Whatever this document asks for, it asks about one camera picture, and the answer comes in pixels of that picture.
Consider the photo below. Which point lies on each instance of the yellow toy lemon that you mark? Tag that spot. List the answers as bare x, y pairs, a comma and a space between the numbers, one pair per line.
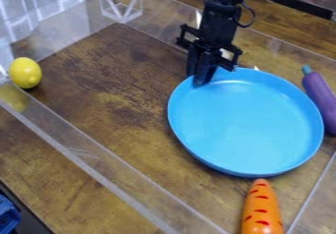
25, 72

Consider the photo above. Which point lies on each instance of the blue object at corner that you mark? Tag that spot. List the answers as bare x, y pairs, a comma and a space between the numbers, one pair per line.
9, 216

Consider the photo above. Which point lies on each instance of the orange toy carrot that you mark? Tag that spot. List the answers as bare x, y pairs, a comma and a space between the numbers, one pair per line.
261, 214

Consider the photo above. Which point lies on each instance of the clear acrylic barrier wall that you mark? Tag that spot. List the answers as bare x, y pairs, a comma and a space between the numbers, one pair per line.
88, 154

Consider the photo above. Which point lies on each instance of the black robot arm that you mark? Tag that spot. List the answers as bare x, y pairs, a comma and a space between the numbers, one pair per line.
209, 41

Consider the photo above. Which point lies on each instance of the blue round plastic tray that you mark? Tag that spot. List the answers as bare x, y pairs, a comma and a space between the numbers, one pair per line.
248, 124

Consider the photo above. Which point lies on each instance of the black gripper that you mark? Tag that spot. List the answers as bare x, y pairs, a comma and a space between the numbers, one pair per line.
204, 55

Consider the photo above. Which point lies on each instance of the purple toy eggplant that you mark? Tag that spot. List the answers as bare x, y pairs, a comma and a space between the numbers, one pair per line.
322, 96

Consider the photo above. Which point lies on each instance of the black baseboard strip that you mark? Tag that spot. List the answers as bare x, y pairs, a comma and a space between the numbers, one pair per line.
308, 8

